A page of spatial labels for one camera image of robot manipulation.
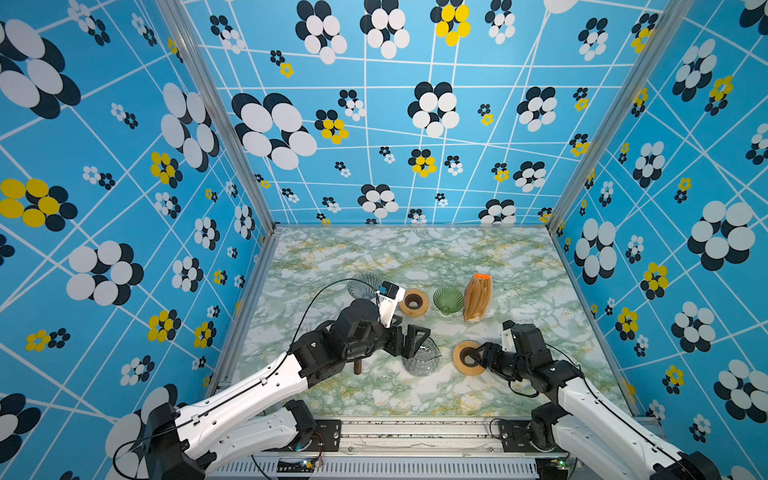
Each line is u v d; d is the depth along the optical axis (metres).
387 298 0.61
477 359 0.79
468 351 0.84
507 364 0.73
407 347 0.60
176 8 0.68
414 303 0.98
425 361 0.77
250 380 0.46
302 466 0.70
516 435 0.73
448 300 0.94
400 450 0.72
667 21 0.69
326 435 0.74
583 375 0.58
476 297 0.90
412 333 0.60
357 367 0.80
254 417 0.46
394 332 0.60
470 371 0.83
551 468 0.70
